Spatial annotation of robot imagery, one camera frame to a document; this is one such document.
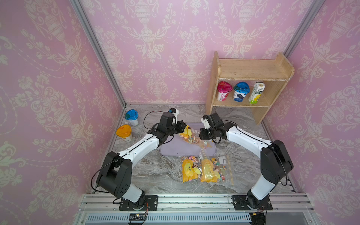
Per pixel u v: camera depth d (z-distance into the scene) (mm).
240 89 874
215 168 833
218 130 666
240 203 729
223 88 870
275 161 459
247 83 883
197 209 729
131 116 1003
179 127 757
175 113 783
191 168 817
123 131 926
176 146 944
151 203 745
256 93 853
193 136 895
